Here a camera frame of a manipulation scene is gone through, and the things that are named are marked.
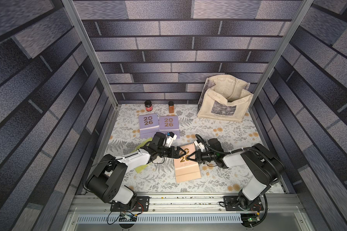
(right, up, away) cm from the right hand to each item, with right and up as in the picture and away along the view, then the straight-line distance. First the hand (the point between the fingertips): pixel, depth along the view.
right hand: (186, 158), depth 86 cm
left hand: (-3, +4, -3) cm, 6 cm away
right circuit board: (+30, -26, -17) cm, 43 cm away
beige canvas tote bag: (+33, +41, +24) cm, 58 cm away
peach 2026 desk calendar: (0, -5, -4) cm, 7 cm away
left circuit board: (-30, -26, -16) cm, 43 cm away
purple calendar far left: (-27, +19, +19) cm, 38 cm away
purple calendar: (-12, +20, +20) cm, 31 cm away
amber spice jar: (-10, +33, +24) cm, 42 cm away
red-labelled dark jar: (-28, +34, +25) cm, 51 cm away
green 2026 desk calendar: (-29, -6, -1) cm, 29 cm away
